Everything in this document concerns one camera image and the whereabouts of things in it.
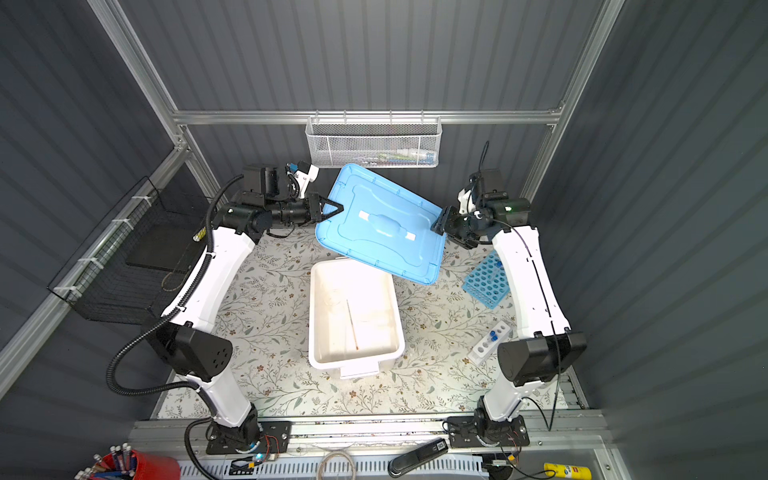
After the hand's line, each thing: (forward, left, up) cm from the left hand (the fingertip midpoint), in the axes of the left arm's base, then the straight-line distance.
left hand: (342, 207), depth 72 cm
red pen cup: (-47, +41, -24) cm, 67 cm away
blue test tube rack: (-3, -44, -32) cm, 54 cm away
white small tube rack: (-23, -39, -33) cm, 56 cm away
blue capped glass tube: (-21, -40, -30) cm, 54 cm away
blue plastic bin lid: (0, -10, -6) cm, 12 cm away
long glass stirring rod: (-12, +1, -38) cm, 40 cm away
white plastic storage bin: (-10, 0, -37) cm, 39 cm away
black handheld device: (-47, -16, -41) cm, 64 cm away
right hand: (-4, -25, -6) cm, 26 cm away
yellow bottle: (-53, -49, -35) cm, 80 cm away
